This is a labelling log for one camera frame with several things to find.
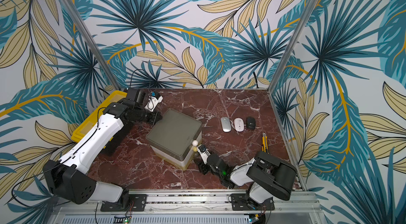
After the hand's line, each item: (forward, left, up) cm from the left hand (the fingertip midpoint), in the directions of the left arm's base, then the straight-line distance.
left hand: (160, 119), depth 78 cm
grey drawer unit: (-9, -7, -2) cm, 11 cm away
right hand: (-11, -19, -20) cm, 29 cm away
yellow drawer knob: (-11, -17, -9) cm, 22 cm away
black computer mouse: (+10, -51, -18) cm, 55 cm away
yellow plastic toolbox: (+1, +36, -5) cm, 37 cm away
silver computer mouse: (+11, -35, -20) cm, 42 cm away
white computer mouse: (+10, -44, -19) cm, 49 cm away
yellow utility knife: (-4, -57, -19) cm, 60 cm away
